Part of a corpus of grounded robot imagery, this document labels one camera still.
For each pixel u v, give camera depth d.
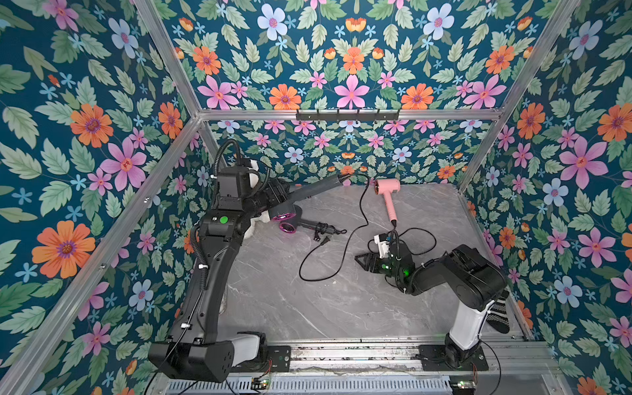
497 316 0.82
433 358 0.73
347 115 0.92
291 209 0.67
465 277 0.50
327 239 1.01
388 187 1.15
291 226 0.99
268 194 0.61
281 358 0.73
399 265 0.75
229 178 0.49
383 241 0.87
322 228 1.01
